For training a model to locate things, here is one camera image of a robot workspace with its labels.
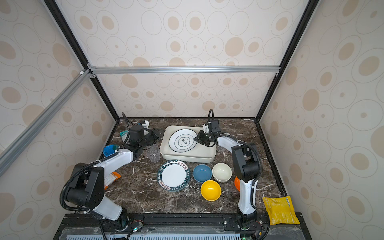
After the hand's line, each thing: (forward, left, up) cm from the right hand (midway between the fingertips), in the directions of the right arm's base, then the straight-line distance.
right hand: (194, 138), depth 97 cm
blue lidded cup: (-9, +51, +3) cm, 52 cm away
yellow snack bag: (-42, -44, -7) cm, 61 cm away
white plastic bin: (-6, -4, -9) cm, 11 cm away
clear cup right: (-4, -18, -7) cm, 20 cm away
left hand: (-2, +15, +13) cm, 20 cm away
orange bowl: (-28, -24, -5) cm, 37 cm away
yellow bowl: (-32, -9, -6) cm, 33 cm away
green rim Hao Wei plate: (-21, +13, -9) cm, 27 cm away
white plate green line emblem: (-1, +8, -2) cm, 8 cm away
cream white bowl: (-21, -16, -8) cm, 27 cm away
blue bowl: (-20, -4, -8) cm, 22 cm away
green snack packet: (+8, +51, -6) cm, 52 cm away
